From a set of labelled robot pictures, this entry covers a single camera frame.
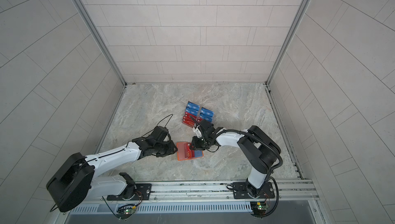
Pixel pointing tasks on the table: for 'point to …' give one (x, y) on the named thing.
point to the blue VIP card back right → (207, 111)
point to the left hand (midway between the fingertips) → (181, 149)
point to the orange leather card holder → (184, 151)
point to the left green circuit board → (125, 213)
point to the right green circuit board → (258, 208)
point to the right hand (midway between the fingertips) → (190, 150)
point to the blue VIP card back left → (193, 106)
